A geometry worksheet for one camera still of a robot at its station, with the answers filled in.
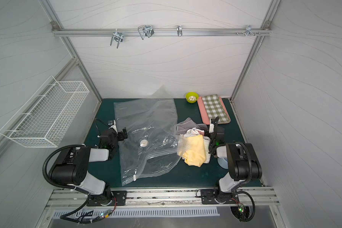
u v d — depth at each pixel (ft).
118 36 2.61
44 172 1.39
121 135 2.81
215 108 3.77
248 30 2.51
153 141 2.46
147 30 2.50
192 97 3.89
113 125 2.73
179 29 2.36
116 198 2.40
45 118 2.25
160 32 2.57
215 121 2.59
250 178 1.43
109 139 2.37
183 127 3.18
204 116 3.58
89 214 2.35
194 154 2.69
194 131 2.82
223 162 2.63
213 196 2.40
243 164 1.50
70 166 1.48
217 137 2.35
